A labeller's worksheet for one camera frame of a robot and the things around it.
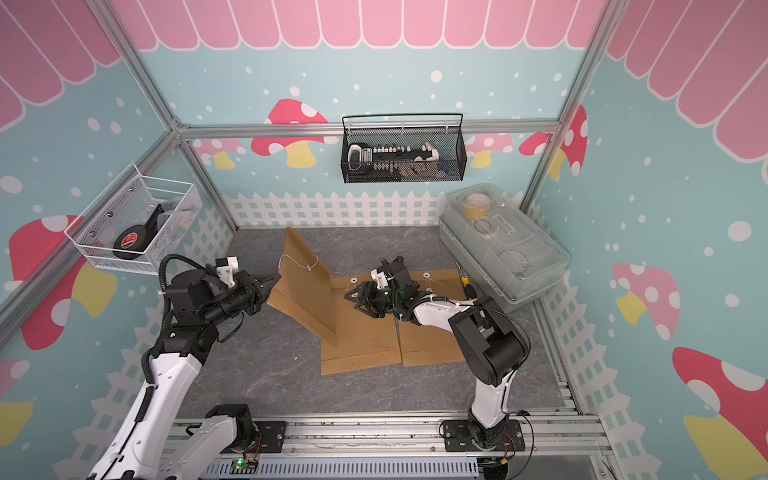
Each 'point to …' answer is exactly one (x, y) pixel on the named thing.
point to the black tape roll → (133, 240)
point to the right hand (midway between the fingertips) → (348, 300)
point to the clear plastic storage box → (499, 246)
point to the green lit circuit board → (243, 467)
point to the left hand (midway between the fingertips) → (282, 279)
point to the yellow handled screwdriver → (469, 291)
